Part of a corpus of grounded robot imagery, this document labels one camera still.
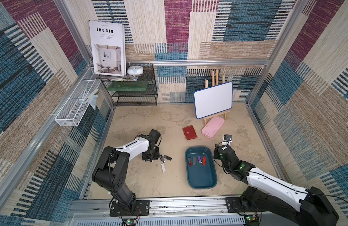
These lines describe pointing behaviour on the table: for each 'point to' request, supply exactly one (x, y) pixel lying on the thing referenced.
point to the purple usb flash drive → (199, 159)
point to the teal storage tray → (201, 167)
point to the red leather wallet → (190, 132)
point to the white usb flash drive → (163, 167)
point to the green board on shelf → (128, 86)
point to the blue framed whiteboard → (213, 100)
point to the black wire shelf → (148, 97)
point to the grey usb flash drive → (194, 160)
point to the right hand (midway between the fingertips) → (218, 144)
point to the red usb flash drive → (204, 160)
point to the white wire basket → (69, 114)
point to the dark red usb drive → (190, 164)
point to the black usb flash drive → (167, 157)
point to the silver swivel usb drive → (162, 158)
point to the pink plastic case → (210, 129)
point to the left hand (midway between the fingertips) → (154, 157)
